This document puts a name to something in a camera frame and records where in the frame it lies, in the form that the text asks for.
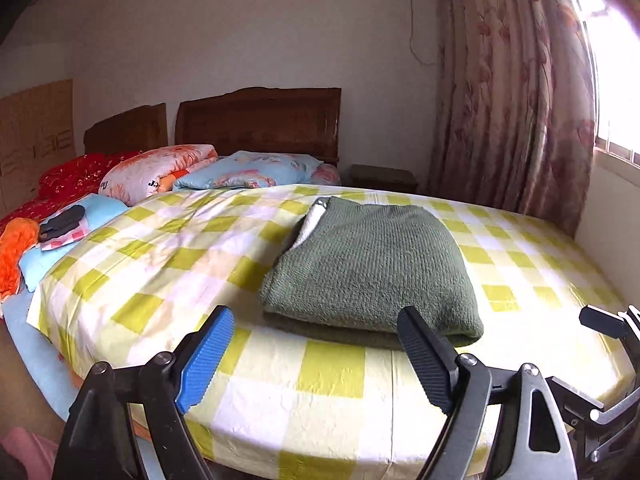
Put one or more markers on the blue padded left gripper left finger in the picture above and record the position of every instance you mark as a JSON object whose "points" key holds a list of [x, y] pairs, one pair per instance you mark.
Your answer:
{"points": [[198, 356]]}

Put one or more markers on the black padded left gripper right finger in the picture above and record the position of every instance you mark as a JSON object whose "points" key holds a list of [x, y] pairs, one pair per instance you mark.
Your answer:
{"points": [[432, 358]]}

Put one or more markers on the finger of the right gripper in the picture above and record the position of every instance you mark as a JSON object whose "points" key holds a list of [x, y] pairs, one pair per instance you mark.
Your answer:
{"points": [[613, 325]]}

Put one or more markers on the green and white knit sweater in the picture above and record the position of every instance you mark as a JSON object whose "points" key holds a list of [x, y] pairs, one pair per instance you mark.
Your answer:
{"points": [[348, 269]]}

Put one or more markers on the yellow checkered bed sheet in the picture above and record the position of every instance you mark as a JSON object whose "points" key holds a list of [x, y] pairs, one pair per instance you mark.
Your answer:
{"points": [[286, 407]]}

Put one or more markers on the pink patterned small cloth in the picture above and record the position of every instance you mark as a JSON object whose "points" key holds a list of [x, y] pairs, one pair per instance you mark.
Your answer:
{"points": [[70, 238]]}

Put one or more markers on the light blue floral folded quilt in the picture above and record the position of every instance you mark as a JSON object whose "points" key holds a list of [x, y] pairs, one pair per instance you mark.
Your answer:
{"points": [[245, 169]]}

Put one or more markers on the pink orange floral folded quilt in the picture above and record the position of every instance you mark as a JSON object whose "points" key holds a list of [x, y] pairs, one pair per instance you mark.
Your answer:
{"points": [[154, 171]]}

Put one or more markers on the black small garment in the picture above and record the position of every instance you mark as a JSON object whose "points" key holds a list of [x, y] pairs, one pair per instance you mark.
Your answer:
{"points": [[64, 222]]}

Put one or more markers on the dark wooden nightstand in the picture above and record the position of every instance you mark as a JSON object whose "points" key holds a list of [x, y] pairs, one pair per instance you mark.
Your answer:
{"points": [[382, 178]]}

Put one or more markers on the pink cloth on floor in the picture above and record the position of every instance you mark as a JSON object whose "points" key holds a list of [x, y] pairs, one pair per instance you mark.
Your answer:
{"points": [[25, 455]]}

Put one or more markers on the pink floral pillow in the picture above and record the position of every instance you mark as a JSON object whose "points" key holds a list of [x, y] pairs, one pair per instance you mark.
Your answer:
{"points": [[325, 174]]}

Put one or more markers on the red patterned blanket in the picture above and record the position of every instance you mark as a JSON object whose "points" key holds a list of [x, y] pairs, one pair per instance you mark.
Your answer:
{"points": [[62, 185]]}

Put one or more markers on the orange garment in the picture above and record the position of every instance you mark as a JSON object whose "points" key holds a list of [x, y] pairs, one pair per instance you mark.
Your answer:
{"points": [[19, 235]]}

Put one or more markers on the pink floral curtain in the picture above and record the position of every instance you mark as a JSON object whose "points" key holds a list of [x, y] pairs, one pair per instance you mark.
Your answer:
{"points": [[516, 117]]}

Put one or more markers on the dark wooden left headboard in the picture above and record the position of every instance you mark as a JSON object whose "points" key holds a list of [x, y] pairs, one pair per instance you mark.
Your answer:
{"points": [[139, 129]]}

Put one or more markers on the dark wooden headboard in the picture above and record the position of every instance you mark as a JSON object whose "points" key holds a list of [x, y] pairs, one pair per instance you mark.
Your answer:
{"points": [[266, 120], [139, 129]]}

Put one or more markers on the dark wooden right headboard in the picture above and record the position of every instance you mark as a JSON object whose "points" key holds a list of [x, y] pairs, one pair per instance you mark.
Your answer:
{"points": [[266, 120]]}

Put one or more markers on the bright window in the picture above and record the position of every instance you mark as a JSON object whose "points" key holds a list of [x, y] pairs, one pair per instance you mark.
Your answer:
{"points": [[615, 49]]}

